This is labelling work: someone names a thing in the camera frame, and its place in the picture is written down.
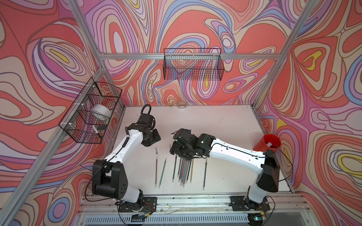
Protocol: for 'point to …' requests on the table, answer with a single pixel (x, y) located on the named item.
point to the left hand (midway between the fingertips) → (159, 139)
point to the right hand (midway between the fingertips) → (174, 156)
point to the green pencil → (162, 173)
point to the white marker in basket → (96, 132)
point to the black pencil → (204, 177)
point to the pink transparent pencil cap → (156, 150)
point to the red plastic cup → (268, 141)
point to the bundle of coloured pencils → (183, 170)
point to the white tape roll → (102, 109)
